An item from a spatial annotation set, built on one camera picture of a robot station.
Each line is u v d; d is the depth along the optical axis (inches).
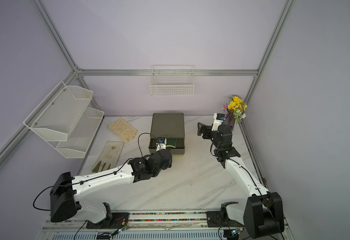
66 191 18.1
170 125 33.2
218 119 26.8
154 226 28.8
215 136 27.2
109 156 37.8
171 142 32.1
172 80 37.4
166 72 36.8
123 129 43.7
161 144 26.4
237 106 36.3
